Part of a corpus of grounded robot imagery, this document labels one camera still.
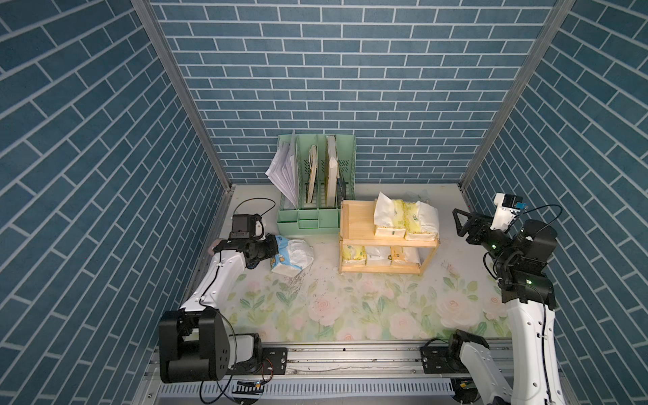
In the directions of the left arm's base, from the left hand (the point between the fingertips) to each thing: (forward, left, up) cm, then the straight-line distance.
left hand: (282, 245), depth 86 cm
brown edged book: (+29, -9, +8) cm, 31 cm away
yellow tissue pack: (+1, -35, +14) cm, 38 cm away
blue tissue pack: (-3, -4, -3) cm, 5 cm away
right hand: (-3, -54, +22) cm, 59 cm away
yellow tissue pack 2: (-1, -25, -5) cm, 26 cm away
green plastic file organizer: (+16, -12, -4) cm, 20 cm away
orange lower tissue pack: (-1, -41, -5) cm, 41 cm away
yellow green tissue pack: (0, -45, +14) cm, 47 cm away
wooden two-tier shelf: (+1, -25, +9) cm, 27 cm away
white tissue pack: (-1, -34, -4) cm, 34 cm away
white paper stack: (+23, +1, +14) cm, 27 cm away
